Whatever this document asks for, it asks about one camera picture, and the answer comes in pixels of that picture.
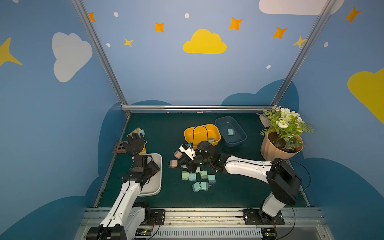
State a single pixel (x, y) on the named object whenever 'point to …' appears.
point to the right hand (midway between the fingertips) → (180, 162)
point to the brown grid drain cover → (120, 147)
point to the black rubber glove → (135, 143)
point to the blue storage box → (225, 122)
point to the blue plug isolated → (230, 132)
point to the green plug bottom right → (204, 186)
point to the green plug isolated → (211, 140)
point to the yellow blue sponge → (138, 131)
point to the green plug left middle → (185, 175)
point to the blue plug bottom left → (196, 187)
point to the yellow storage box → (208, 132)
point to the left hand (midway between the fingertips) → (154, 166)
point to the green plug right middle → (203, 174)
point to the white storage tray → (153, 186)
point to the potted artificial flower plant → (283, 138)
